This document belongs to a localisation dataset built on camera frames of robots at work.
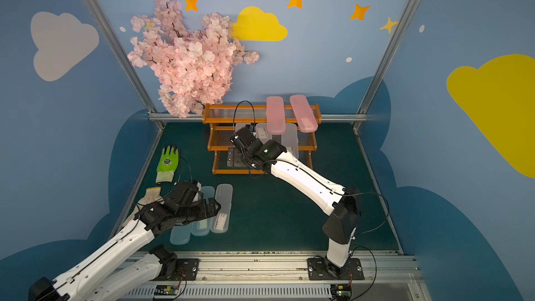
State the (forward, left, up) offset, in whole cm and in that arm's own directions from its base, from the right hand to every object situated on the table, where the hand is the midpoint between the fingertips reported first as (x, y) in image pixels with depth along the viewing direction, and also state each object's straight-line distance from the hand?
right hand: (241, 155), depth 78 cm
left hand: (-15, +11, -14) cm, 23 cm away
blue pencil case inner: (-21, +16, -24) cm, 35 cm away
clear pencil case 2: (+24, +6, -9) cm, 26 cm away
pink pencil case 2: (+21, -24, +4) cm, 32 cm away
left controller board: (-42, +23, -25) cm, 54 cm away
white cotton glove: (-8, +42, -23) cm, 49 cm away
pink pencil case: (+17, -12, +5) cm, 22 cm away
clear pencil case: (-18, +9, -23) cm, 31 cm away
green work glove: (+8, +42, -23) cm, 48 cm away
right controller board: (-38, -39, -27) cm, 61 cm away
